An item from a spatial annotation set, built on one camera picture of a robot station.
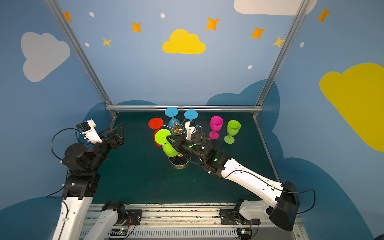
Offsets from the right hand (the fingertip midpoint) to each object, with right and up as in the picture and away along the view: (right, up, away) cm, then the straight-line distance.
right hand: (167, 135), depth 63 cm
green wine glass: (+38, +4, +34) cm, 52 cm away
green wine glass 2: (-3, -1, +3) cm, 4 cm away
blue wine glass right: (+10, +11, +17) cm, 22 cm away
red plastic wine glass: (-8, +6, +12) cm, 15 cm away
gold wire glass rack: (+4, -18, +30) cm, 35 cm away
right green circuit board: (+37, -49, +10) cm, 62 cm away
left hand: (-22, +4, 0) cm, 23 cm away
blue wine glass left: (0, +12, +17) cm, 21 cm away
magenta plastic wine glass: (+27, +6, +34) cm, 44 cm away
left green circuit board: (-25, -48, +9) cm, 56 cm away
